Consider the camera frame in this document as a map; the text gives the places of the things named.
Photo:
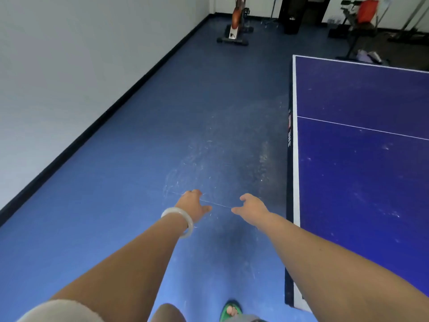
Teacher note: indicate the black floor mat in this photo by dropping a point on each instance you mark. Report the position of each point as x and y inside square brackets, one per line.
[402, 56]

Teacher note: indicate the orange bag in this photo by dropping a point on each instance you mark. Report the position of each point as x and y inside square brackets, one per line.
[367, 11]

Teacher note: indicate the blue table tennis table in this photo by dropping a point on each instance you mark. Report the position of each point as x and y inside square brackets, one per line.
[362, 181]

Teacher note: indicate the white jade bangle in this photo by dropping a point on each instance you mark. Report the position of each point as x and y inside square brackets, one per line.
[176, 211]

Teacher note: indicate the person's left hand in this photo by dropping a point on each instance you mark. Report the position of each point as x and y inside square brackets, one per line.
[194, 206]

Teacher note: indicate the person's right hand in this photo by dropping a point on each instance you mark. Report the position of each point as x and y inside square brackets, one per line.
[254, 211]

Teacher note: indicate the person's left leg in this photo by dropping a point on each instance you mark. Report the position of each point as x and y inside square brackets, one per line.
[166, 315]

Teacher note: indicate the grey shorts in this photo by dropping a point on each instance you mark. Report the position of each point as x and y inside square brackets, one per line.
[246, 319]

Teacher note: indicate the white shirt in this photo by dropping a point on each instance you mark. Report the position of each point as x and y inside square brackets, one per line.
[57, 313]

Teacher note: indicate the person's right forearm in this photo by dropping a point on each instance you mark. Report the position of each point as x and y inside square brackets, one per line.
[335, 274]

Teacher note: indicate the black fitness machine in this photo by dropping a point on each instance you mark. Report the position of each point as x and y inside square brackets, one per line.
[352, 30]

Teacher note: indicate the orange exercise bike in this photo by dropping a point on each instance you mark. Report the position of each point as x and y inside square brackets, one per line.
[236, 20]

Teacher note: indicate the green right slipper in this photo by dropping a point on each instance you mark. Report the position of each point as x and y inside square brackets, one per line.
[224, 313]

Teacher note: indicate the person's left forearm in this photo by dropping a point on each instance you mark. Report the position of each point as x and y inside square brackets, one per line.
[127, 271]

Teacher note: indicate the person's right foot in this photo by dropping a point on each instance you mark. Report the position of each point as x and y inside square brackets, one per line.
[232, 311]

